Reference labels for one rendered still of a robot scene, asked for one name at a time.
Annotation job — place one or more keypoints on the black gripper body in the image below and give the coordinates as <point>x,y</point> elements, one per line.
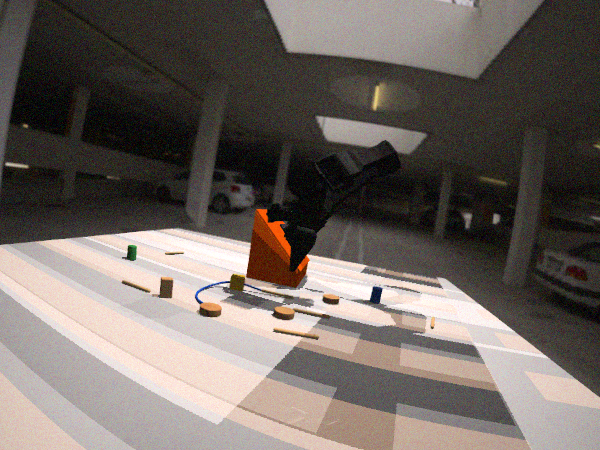
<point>306,222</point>

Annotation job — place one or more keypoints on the thin wooden stick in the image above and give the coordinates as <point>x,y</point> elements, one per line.
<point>295,333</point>
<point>137,286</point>
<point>312,313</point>

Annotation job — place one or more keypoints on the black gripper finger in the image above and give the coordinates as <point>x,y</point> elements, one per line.
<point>298,252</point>

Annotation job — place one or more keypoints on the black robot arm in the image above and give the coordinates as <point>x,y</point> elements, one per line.
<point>345,170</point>

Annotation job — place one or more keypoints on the blue cylinder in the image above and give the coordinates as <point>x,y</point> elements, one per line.
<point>376,294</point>

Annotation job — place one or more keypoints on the yellow block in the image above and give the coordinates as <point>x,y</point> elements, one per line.
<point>236,282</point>

